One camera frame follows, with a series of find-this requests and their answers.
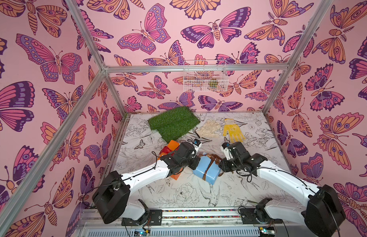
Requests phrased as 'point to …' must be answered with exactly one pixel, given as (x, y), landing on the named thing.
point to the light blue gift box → (213, 172)
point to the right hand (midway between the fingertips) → (221, 163)
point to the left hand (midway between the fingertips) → (199, 156)
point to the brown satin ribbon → (213, 157)
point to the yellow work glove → (235, 133)
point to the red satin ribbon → (165, 150)
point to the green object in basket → (213, 84)
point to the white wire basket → (204, 75)
